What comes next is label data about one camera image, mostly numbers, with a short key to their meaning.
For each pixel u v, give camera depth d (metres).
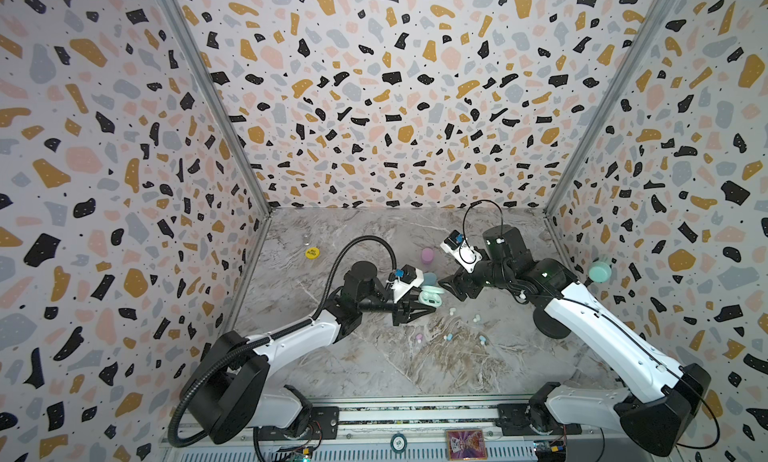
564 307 0.47
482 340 0.88
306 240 1.10
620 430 0.46
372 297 0.66
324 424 0.73
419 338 0.88
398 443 0.71
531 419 0.68
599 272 0.64
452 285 0.65
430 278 0.64
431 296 0.72
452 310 0.92
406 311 0.67
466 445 0.70
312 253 1.07
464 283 0.63
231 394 0.41
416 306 0.69
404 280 0.65
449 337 0.88
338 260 0.58
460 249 0.62
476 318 0.92
